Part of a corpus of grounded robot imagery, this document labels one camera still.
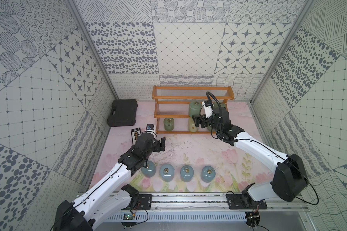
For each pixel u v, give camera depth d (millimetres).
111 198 569
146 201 733
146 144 570
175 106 1078
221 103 900
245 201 660
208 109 707
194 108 855
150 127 685
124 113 1074
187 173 764
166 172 751
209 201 761
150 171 779
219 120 611
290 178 419
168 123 961
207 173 762
